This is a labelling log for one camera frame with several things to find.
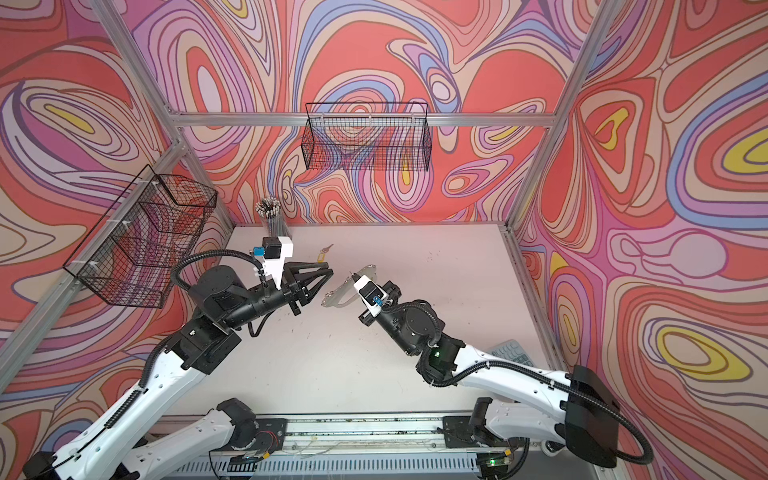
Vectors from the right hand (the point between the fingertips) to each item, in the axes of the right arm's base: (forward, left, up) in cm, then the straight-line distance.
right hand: (358, 280), depth 66 cm
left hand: (-3, +5, +7) cm, 9 cm away
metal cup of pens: (+43, +35, -15) cm, 57 cm away
